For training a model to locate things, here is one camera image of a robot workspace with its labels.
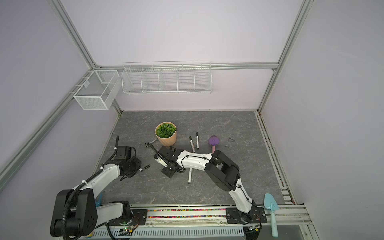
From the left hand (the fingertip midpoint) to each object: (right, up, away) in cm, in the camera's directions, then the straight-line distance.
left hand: (141, 166), depth 89 cm
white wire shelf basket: (+14, +56, +9) cm, 59 cm away
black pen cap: (+3, -1, +2) cm, 4 cm away
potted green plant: (+14, +19, +4) cm, 24 cm away
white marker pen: (+34, +14, +13) cm, 39 cm away
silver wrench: (0, +12, +10) cm, 15 cm away
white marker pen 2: (+30, +11, +12) cm, 34 cm away
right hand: (+17, -2, 0) cm, 17 cm away
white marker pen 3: (+29, -5, -2) cm, 30 cm away
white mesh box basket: (-32, +47, +8) cm, 58 cm away
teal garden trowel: (+72, -16, -13) cm, 75 cm away
